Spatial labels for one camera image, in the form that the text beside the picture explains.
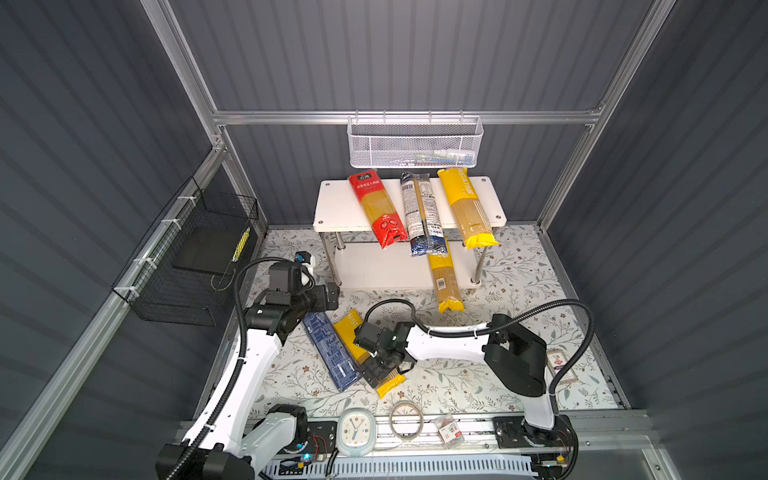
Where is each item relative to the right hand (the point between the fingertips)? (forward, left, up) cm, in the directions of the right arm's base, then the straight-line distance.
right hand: (379, 369), depth 85 cm
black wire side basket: (+13, +47, +30) cm, 57 cm away
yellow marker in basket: (+23, +36, +29) cm, 52 cm away
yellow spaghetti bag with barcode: (+20, -21, +9) cm, 31 cm away
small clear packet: (-16, -18, +3) cm, 24 cm away
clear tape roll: (-14, -4, +1) cm, 15 cm away
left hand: (+14, +15, +21) cm, 29 cm away
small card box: (+2, -51, +1) cm, 51 cm away
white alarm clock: (-16, +5, +4) cm, 18 cm away
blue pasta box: (+1, +11, +4) cm, 12 cm away
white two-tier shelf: (+33, +5, +5) cm, 34 cm away
